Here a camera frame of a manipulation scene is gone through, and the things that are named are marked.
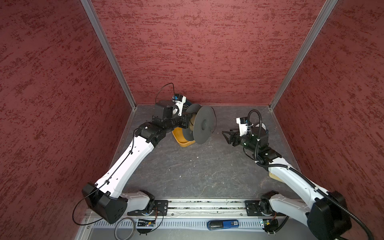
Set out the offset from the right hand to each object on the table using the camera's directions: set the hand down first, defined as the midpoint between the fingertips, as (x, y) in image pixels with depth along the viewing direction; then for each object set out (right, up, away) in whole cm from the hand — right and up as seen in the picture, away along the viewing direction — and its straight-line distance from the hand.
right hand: (224, 133), depth 79 cm
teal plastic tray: (-22, +21, +38) cm, 49 cm away
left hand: (-18, +8, -8) cm, 21 cm away
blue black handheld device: (-6, -40, -13) cm, 42 cm away
